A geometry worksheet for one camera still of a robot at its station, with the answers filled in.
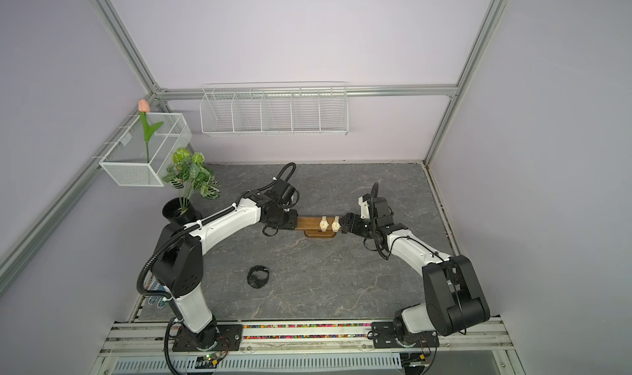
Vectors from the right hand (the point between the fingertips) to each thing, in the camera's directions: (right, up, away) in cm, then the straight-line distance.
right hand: (345, 221), depth 90 cm
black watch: (-31, -18, -6) cm, 36 cm away
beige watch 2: (-4, -1, -1) cm, 4 cm away
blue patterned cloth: (-42, -12, -38) cm, 58 cm away
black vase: (-61, +5, -6) cm, 61 cm away
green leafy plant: (-52, +18, -11) cm, 56 cm away
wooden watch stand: (-13, -2, -1) cm, 13 cm away
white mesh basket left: (-71, +24, -5) cm, 76 cm away
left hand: (-19, -1, -2) cm, 19 cm away
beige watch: (-8, -1, -1) cm, 8 cm away
